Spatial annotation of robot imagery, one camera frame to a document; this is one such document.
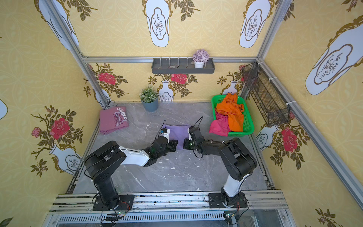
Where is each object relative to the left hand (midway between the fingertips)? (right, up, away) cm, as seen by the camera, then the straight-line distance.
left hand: (180, 142), depth 91 cm
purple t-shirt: (-1, +5, +5) cm, 7 cm away
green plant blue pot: (-24, +31, +15) cm, 42 cm away
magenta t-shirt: (+26, +10, +3) cm, 28 cm away
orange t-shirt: (+37, +23, +15) cm, 46 cm away
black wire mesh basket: (+58, +22, -4) cm, 62 cm away
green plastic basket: (+47, +11, +7) cm, 49 cm away
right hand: (+2, -3, +4) cm, 5 cm away
